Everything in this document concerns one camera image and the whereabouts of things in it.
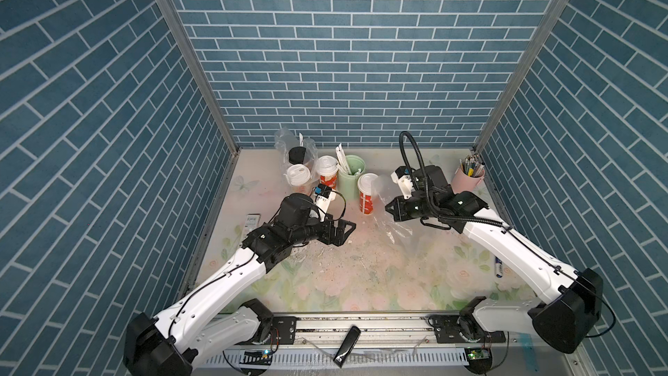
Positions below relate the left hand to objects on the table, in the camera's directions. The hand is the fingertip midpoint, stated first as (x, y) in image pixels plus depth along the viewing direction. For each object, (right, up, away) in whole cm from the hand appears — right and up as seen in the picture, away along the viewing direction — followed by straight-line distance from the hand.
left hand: (350, 224), depth 72 cm
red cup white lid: (-8, +16, +19) cm, 26 cm away
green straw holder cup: (-1, +11, +23) cm, 25 cm away
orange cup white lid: (-18, +13, +15) cm, 27 cm away
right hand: (+11, +4, +5) cm, 13 cm away
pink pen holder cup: (+44, +11, +27) cm, 53 cm away
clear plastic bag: (+17, -4, +3) cm, 18 cm away
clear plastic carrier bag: (-23, +26, +17) cm, 39 cm away
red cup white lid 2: (+6, +10, +13) cm, 18 cm away
